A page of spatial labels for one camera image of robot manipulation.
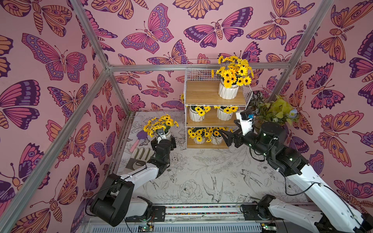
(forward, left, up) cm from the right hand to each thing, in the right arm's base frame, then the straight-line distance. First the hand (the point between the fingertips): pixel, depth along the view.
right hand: (229, 124), depth 63 cm
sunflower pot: (+12, +32, -13) cm, 36 cm away
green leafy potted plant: (+26, -38, -17) cm, 49 cm away
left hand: (+10, +32, -23) cm, 41 cm away
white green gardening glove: (+2, +51, -37) cm, 63 cm away
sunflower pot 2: (+11, +14, -5) cm, 18 cm away
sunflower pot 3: (+12, +13, -25) cm, 30 cm away
